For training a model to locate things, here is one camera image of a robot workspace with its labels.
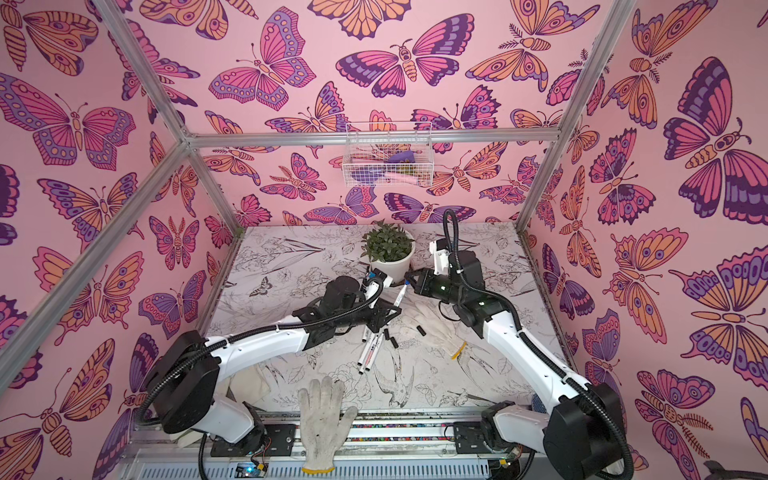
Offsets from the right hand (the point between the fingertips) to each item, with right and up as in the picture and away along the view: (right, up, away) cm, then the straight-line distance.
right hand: (407, 271), depth 77 cm
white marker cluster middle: (-11, -25, +10) cm, 29 cm away
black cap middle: (-6, -20, +15) cm, 25 cm away
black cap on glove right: (+5, -19, +15) cm, 25 cm away
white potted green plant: (-5, +6, +14) cm, 16 cm away
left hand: (-1, -9, +1) cm, 10 cm away
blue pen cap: (0, -3, -1) cm, 3 cm away
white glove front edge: (-21, -39, -1) cm, 45 cm away
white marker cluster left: (-11, -24, +11) cm, 28 cm away
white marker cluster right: (-9, -24, +11) cm, 28 cm away
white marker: (-2, -6, +1) cm, 7 cm away
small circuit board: (-38, -48, -4) cm, 62 cm away
